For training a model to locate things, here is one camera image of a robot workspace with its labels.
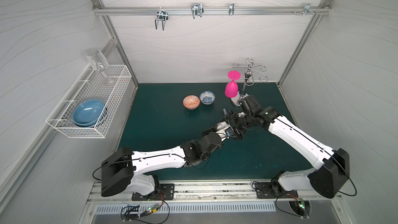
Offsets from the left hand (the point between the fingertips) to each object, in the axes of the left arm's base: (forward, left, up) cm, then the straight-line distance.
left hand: (218, 128), depth 76 cm
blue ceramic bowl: (-4, +55, +17) cm, 57 cm away
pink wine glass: (+27, -9, +1) cm, 28 cm away
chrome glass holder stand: (+33, -19, +11) cm, 39 cm away
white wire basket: (+13, +60, +15) cm, 63 cm away
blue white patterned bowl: (+35, +5, -17) cm, 39 cm away
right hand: (0, -1, +2) cm, 2 cm away
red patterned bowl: (+29, +17, -17) cm, 38 cm away
